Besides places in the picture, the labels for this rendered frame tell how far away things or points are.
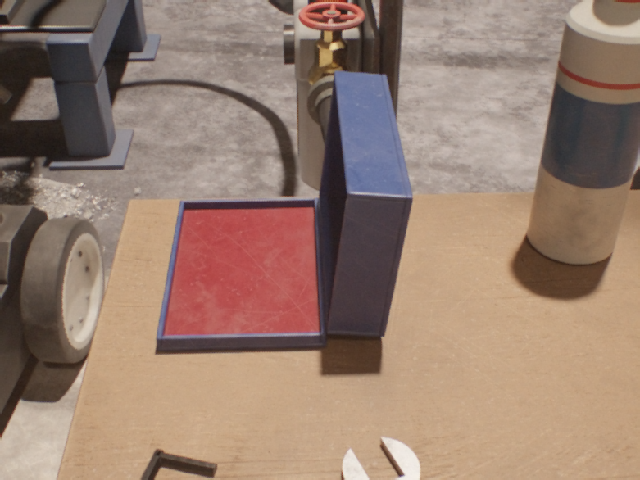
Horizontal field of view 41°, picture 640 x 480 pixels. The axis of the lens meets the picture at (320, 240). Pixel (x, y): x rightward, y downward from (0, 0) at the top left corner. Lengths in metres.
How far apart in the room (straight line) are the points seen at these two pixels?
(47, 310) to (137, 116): 0.79
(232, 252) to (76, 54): 1.01
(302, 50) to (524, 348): 0.55
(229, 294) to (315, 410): 0.12
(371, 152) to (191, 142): 1.22
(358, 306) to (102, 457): 0.18
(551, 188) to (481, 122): 1.20
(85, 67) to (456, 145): 0.72
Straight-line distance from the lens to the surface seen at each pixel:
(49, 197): 1.61
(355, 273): 0.52
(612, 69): 0.57
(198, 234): 0.65
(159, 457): 0.50
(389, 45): 0.91
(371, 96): 0.59
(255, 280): 0.60
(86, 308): 1.27
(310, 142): 1.09
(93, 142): 1.68
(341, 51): 0.96
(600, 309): 0.62
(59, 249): 1.14
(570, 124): 0.59
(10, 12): 1.67
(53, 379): 1.25
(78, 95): 1.63
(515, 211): 0.70
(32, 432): 1.19
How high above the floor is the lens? 0.86
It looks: 37 degrees down
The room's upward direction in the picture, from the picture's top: straight up
